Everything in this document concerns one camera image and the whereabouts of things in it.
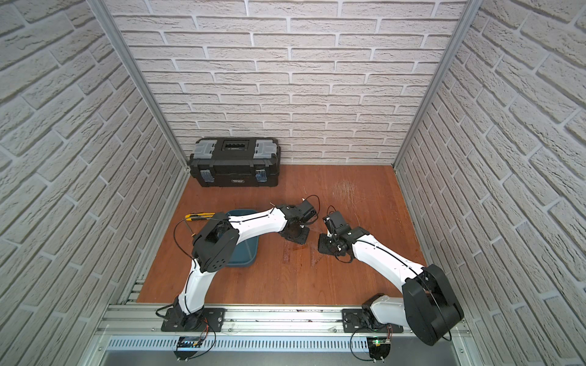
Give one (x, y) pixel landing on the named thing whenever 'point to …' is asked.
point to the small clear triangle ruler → (315, 257)
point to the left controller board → (187, 347)
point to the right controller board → (378, 347)
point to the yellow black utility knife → (196, 216)
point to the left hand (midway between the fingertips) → (305, 237)
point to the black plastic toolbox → (242, 162)
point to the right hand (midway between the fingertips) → (324, 246)
